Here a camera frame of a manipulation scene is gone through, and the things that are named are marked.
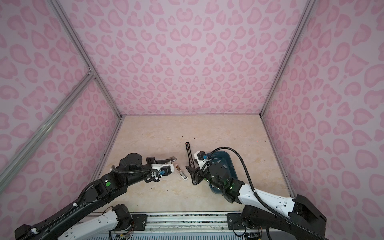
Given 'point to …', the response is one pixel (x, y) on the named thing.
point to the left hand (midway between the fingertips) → (169, 157)
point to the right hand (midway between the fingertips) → (190, 164)
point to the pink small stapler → (183, 175)
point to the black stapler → (190, 157)
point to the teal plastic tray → (226, 157)
